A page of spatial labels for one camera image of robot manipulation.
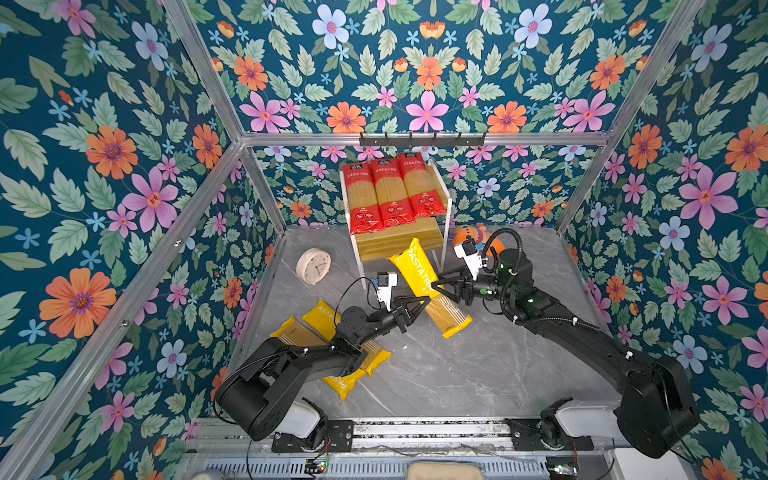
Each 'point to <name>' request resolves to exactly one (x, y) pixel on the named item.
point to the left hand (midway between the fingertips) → (432, 298)
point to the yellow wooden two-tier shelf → (382, 243)
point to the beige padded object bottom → (444, 470)
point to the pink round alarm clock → (314, 265)
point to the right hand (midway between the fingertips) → (437, 279)
